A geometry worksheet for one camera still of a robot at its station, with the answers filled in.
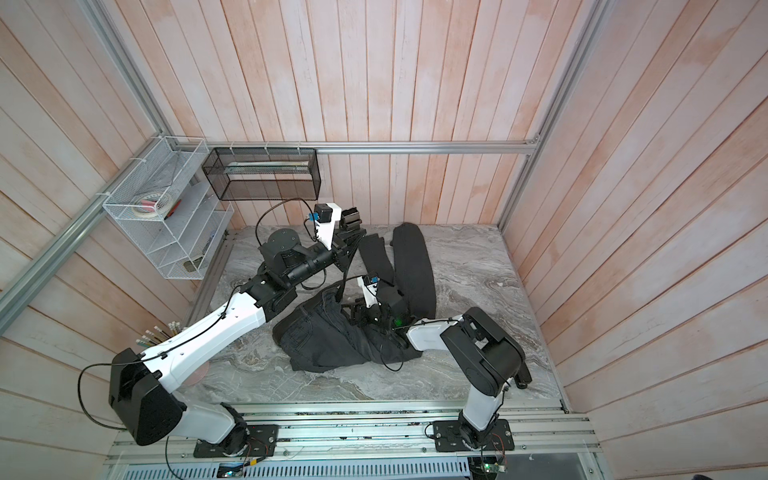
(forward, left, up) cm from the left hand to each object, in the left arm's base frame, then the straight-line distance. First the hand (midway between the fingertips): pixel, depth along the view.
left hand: (365, 235), depth 68 cm
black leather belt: (-3, +7, -20) cm, 22 cm away
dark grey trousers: (-10, +10, -29) cm, 32 cm away
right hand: (-1, +6, -29) cm, 30 cm away
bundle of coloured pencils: (-14, +55, -23) cm, 61 cm away
